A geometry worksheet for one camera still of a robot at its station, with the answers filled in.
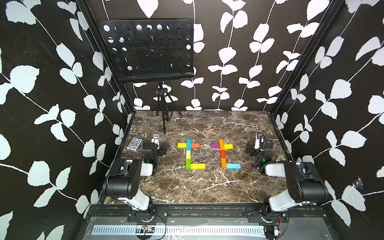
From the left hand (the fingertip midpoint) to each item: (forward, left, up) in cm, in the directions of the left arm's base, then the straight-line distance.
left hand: (156, 139), depth 95 cm
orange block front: (-14, -42, -7) cm, 45 cm away
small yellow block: (-3, -48, -8) cm, 49 cm away
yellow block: (0, -16, -8) cm, 18 cm away
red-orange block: (0, -25, -8) cm, 27 cm away
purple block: (-2, -39, -7) cm, 40 cm away
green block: (-14, -20, -7) cm, 26 cm away
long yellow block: (-16, -26, -7) cm, 31 cm away
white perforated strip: (-48, -15, -7) cm, 51 cm away
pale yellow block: (-8, -20, -7) cm, 23 cm away
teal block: (0, -20, -7) cm, 22 cm away
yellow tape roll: (-13, -80, -6) cm, 81 cm away
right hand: (-3, -64, 0) cm, 64 cm away
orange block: (-1, -43, -7) cm, 44 cm away
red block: (-9, -43, -7) cm, 44 cm away
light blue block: (-17, -48, -7) cm, 52 cm away
